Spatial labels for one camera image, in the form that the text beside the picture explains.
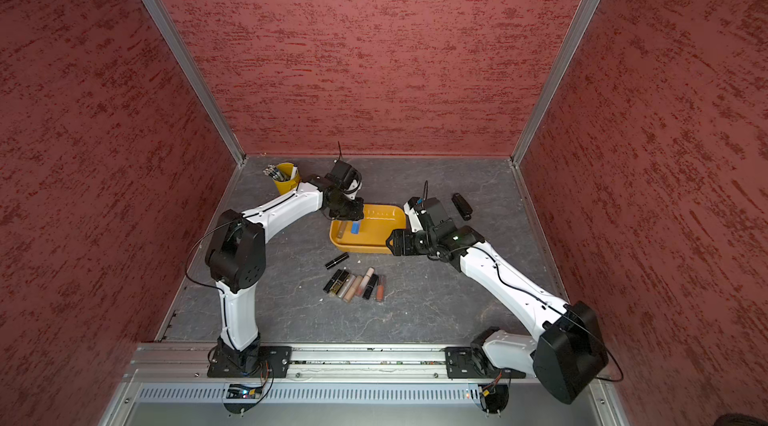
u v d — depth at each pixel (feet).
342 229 3.22
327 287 2.80
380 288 2.80
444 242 1.93
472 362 2.16
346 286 2.80
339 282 2.80
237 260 1.70
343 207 2.62
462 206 3.49
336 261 3.01
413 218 2.38
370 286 2.81
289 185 3.30
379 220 3.31
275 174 3.08
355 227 3.02
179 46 2.86
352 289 2.80
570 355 1.38
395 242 2.31
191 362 2.49
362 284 2.82
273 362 2.46
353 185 2.65
